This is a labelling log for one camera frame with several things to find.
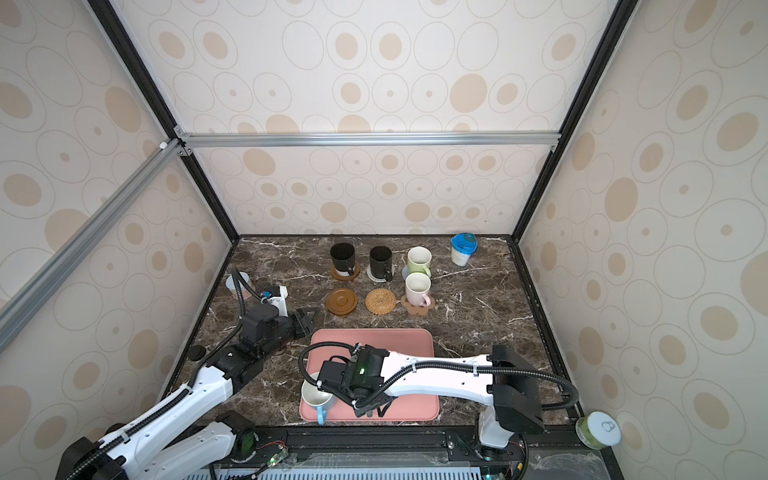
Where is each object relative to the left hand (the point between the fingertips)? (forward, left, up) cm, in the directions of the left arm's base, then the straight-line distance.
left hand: (320, 308), depth 79 cm
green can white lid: (-27, -69, -12) cm, 75 cm away
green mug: (+25, -28, -11) cm, 39 cm away
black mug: (+24, -3, -7) cm, 25 cm away
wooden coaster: (+12, -2, -17) cm, 21 cm away
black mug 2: (+24, -15, -11) cm, 30 cm away
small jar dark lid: (-7, +38, -15) cm, 42 cm away
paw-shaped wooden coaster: (+10, -29, -16) cm, 35 cm away
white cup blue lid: (+31, -44, -9) cm, 54 cm away
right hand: (-21, -14, -9) cm, 27 cm away
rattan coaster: (+12, -15, -17) cm, 26 cm away
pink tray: (-1, -24, -19) cm, 31 cm away
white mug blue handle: (-18, +2, -17) cm, 25 cm away
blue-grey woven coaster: (+25, -23, -18) cm, 39 cm away
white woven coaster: (+21, -14, -17) cm, 31 cm away
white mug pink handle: (+15, -27, -12) cm, 33 cm away
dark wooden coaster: (+22, -3, -17) cm, 27 cm away
